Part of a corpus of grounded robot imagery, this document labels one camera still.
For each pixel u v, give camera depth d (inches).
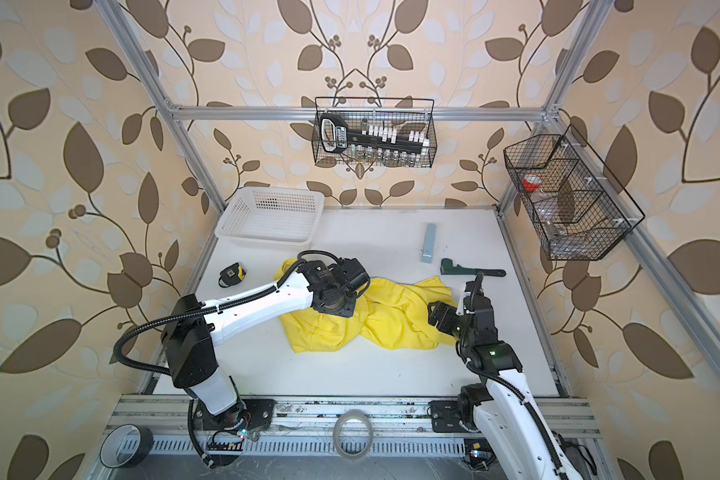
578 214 29.0
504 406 19.2
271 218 46.4
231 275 38.8
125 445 27.9
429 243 41.7
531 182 31.7
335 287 22.8
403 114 35.8
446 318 28.0
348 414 30.1
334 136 33.8
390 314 35.1
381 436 28.4
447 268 39.4
